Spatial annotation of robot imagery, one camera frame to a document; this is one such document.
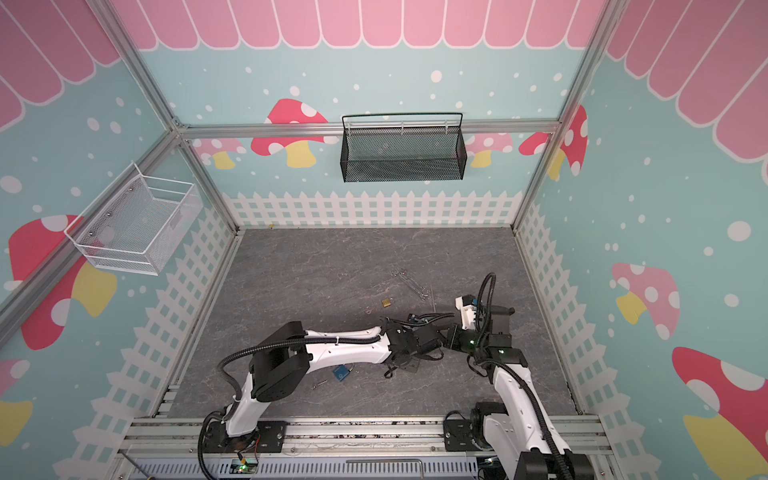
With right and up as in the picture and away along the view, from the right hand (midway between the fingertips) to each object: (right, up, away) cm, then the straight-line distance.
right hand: (434, 329), depth 82 cm
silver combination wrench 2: (-5, +11, +21) cm, 24 cm away
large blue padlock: (-26, -12, +2) cm, 29 cm away
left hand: (-8, -11, +4) cm, 14 cm away
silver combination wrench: (-2, +9, +20) cm, 22 cm away
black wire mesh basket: (-10, +53, +12) cm, 55 cm away
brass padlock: (-14, +5, +18) cm, 23 cm away
